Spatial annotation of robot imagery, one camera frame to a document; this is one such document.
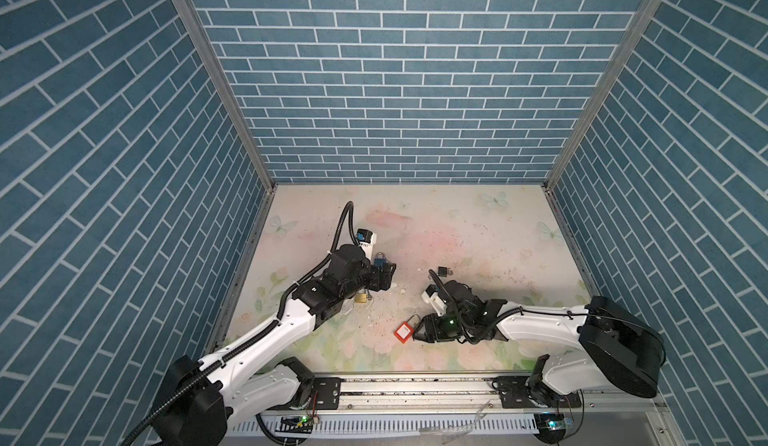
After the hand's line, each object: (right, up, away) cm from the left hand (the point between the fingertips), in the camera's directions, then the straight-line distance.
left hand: (385, 264), depth 80 cm
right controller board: (+40, -37, -9) cm, 55 cm away
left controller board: (-22, -38, -8) cm, 44 cm away
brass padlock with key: (-8, -12, +11) cm, 18 cm away
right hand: (+8, -19, +1) cm, 21 cm away
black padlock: (+19, -5, +17) cm, 25 cm away
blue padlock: (-3, -2, +19) cm, 20 cm away
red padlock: (+5, -19, +3) cm, 20 cm away
